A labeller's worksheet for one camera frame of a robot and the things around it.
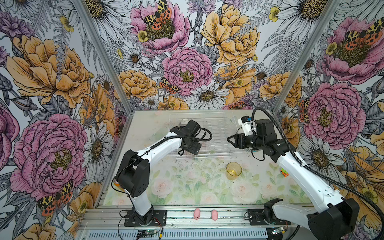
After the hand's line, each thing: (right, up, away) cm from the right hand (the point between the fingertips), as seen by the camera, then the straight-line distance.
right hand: (232, 143), depth 76 cm
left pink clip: (-18, -35, 0) cm, 39 cm away
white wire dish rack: (0, +9, +36) cm, 37 cm away
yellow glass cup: (+4, -17, +13) cm, 22 cm away
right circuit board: (+20, -41, -5) cm, 46 cm away
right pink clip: (-9, -35, -2) cm, 36 cm away
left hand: (-23, -6, +11) cm, 26 cm away
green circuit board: (-41, -41, -5) cm, 58 cm away
